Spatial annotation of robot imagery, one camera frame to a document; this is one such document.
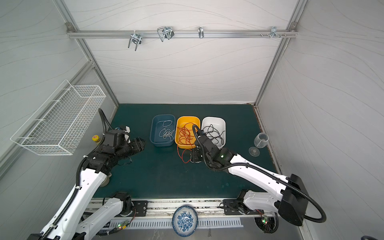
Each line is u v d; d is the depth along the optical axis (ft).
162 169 2.86
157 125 3.52
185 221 2.30
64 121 2.31
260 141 2.78
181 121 3.44
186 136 3.24
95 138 2.60
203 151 1.85
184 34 2.53
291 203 1.26
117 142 1.82
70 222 1.28
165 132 3.34
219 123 3.44
